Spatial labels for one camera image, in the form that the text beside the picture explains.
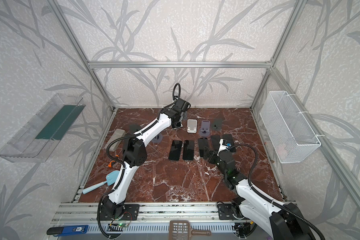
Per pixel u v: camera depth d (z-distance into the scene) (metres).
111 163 0.89
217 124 1.05
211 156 0.74
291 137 0.61
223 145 0.75
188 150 0.96
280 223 0.40
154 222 0.71
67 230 0.67
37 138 0.64
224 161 0.62
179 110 0.76
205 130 1.01
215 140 1.02
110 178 0.85
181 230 0.69
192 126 1.05
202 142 0.99
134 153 0.59
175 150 0.96
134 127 1.09
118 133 1.02
